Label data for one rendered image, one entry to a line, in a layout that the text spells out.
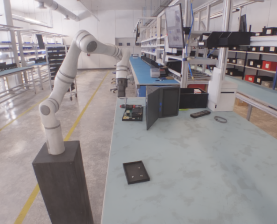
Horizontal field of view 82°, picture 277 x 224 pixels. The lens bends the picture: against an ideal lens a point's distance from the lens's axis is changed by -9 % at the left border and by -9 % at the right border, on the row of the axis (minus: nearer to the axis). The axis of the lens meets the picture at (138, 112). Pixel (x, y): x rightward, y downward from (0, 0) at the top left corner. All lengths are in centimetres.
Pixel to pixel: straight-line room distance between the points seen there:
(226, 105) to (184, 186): 89
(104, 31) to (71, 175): 1156
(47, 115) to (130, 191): 64
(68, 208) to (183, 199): 89
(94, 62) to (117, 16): 331
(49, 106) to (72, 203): 65
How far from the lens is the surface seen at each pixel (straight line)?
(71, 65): 95
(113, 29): 1229
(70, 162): 108
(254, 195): 71
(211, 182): 70
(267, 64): 554
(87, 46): 89
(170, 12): 238
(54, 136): 110
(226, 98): 140
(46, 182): 121
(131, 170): 70
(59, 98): 107
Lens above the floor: 145
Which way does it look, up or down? 20 degrees down
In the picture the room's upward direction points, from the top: straight up
